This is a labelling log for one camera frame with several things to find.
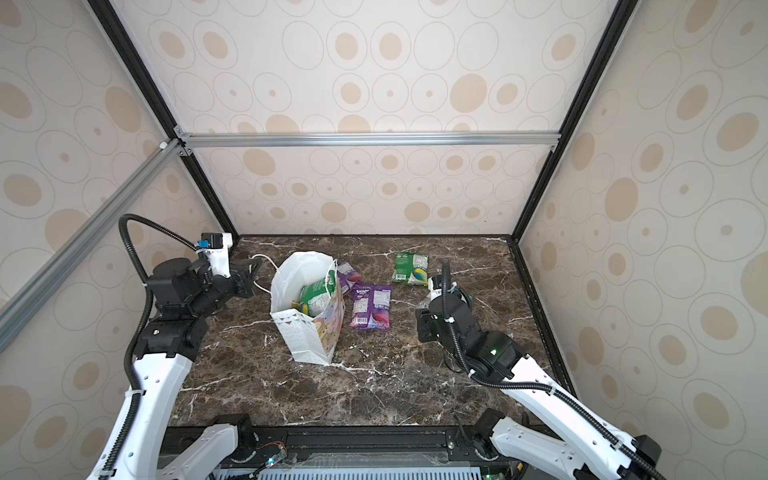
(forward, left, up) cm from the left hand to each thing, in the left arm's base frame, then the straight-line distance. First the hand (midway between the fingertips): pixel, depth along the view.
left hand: (265, 257), depth 68 cm
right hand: (-7, -37, -12) cm, 39 cm away
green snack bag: (+1, -8, -18) cm, 20 cm away
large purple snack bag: (+6, -22, -33) cm, 40 cm away
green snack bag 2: (+22, -36, -33) cm, 53 cm away
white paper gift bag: (-10, -8, -21) cm, 25 cm away
